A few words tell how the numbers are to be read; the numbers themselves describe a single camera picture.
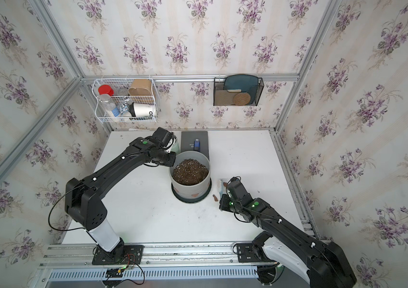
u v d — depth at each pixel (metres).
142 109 0.93
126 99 0.94
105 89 0.91
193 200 0.86
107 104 0.89
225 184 0.89
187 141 1.05
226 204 0.72
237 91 0.93
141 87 0.88
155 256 0.75
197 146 1.02
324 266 0.39
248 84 0.96
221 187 0.86
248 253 0.73
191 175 0.87
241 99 0.98
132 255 0.72
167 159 0.74
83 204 0.43
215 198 0.90
